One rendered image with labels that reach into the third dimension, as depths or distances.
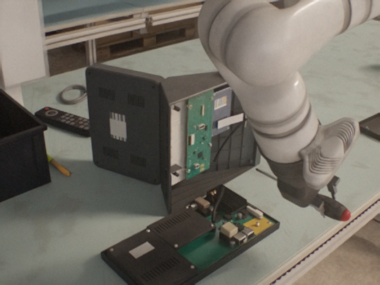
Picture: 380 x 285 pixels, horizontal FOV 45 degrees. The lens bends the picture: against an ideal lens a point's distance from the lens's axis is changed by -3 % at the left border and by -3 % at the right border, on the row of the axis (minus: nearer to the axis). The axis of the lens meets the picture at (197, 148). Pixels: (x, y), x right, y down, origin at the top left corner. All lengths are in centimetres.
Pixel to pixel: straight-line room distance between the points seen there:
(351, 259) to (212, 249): 162
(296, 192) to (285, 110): 17
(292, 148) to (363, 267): 178
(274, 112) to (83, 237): 42
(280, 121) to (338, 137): 8
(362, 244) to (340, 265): 20
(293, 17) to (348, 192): 56
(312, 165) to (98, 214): 42
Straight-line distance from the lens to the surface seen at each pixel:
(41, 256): 76
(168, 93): 73
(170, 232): 74
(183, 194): 85
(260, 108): 47
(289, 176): 58
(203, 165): 83
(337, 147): 52
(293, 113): 49
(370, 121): 120
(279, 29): 40
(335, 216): 69
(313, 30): 43
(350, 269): 226
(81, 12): 233
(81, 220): 81
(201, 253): 72
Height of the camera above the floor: 151
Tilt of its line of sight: 31 degrees down
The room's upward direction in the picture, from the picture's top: 2 degrees clockwise
